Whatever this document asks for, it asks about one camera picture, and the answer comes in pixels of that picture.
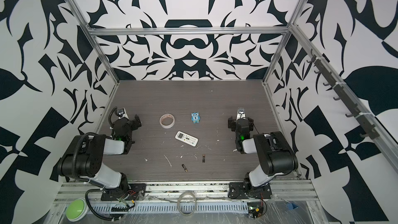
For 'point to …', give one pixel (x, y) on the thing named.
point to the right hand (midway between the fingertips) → (242, 116)
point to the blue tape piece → (291, 206)
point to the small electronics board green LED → (255, 209)
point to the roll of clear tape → (167, 121)
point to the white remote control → (186, 138)
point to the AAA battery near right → (203, 158)
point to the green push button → (77, 210)
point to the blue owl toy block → (195, 117)
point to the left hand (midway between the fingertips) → (127, 115)
